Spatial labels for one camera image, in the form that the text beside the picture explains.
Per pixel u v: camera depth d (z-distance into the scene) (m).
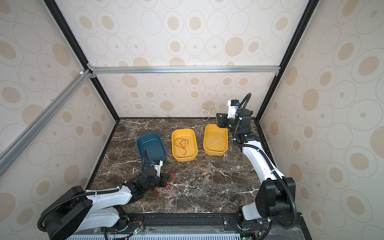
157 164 0.78
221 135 1.09
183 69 0.94
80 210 0.42
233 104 0.69
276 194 0.42
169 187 0.83
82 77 0.84
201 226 0.73
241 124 0.60
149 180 0.67
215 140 0.95
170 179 0.85
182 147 1.00
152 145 1.04
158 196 0.82
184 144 0.98
